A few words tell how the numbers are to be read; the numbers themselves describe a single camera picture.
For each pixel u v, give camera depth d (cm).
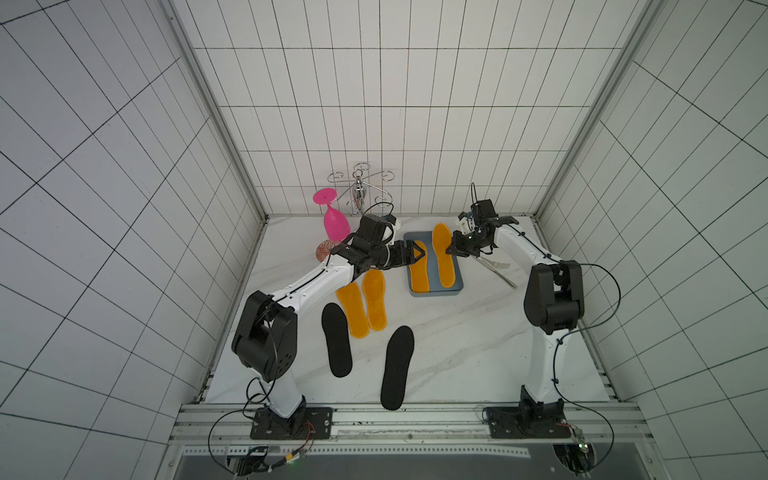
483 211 81
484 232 74
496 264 103
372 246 67
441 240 101
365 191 92
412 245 76
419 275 101
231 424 74
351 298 95
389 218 78
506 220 74
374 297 97
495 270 103
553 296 55
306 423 71
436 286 97
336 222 93
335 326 92
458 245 87
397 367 81
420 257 79
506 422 73
